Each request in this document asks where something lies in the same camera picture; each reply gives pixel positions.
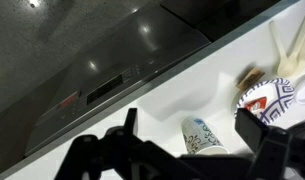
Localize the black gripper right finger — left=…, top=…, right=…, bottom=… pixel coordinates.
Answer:
left=234, top=107, right=305, bottom=180

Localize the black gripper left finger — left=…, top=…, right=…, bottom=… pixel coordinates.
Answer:
left=55, top=107, right=206, bottom=180

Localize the red ketchup sachet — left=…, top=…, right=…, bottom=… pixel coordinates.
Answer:
left=244, top=97, right=268, bottom=116

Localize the blue patterned paper plate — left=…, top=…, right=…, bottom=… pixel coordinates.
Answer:
left=234, top=78, right=296, bottom=125

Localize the brown sachet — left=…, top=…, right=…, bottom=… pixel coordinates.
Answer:
left=236, top=67, right=266, bottom=91

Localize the patterned paper cup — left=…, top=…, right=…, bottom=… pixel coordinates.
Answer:
left=181, top=115, right=230, bottom=156

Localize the dark lower cabinet front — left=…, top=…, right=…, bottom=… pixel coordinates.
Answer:
left=160, top=0, right=283, bottom=43

